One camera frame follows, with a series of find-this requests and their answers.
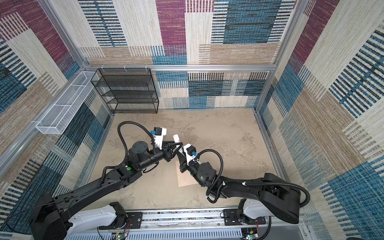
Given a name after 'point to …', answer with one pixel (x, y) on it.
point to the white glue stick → (176, 138)
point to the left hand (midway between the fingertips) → (181, 142)
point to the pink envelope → (185, 178)
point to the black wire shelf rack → (127, 90)
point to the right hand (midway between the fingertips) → (178, 150)
